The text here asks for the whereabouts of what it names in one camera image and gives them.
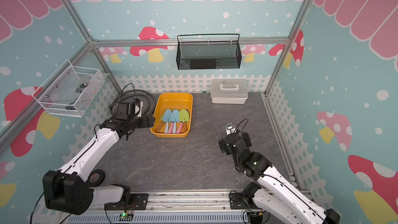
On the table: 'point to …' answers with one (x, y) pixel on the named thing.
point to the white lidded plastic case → (228, 90)
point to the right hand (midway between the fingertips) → (232, 135)
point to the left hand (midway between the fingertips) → (146, 121)
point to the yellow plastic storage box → (178, 101)
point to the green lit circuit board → (125, 217)
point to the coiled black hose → (134, 92)
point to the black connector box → (256, 219)
